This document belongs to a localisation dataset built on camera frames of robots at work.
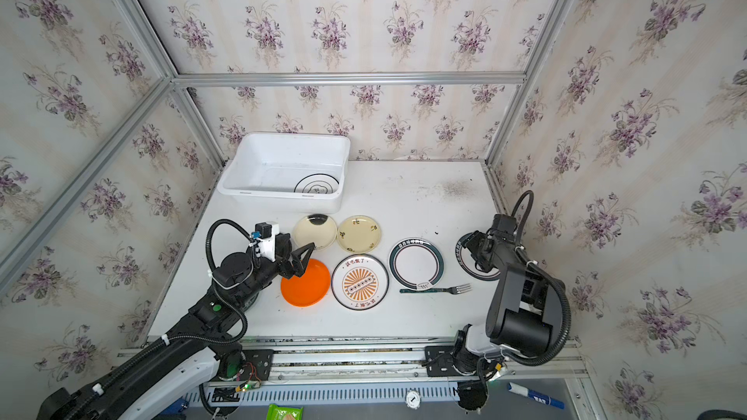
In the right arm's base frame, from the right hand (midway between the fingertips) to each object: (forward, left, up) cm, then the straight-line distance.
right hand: (472, 250), depth 92 cm
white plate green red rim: (-3, +18, -2) cm, 19 cm away
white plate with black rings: (+31, +54, 0) cm, 62 cm away
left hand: (-5, +51, +17) cm, 54 cm away
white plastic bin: (+41, +76, -1) cm, 87 cm away
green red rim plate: (-4, +2, -2) cm, 5 cm away
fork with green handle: (-12, +6, -3) cm, 13 cm away
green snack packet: (-40, +55, -2) cm, 68 cm away
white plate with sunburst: (-9, +36, -3) cm, 37 cm away
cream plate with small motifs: (+9, +37, -3) cm, 38 cm away
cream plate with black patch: (+9, +50, -1) cm, 51 cm away
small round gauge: (-38, +23, -3) cm, 45 cm away
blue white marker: (-38, -7, -2) cm, 39 cm away
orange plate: (-12, +51, -1) cm, 53 cm away
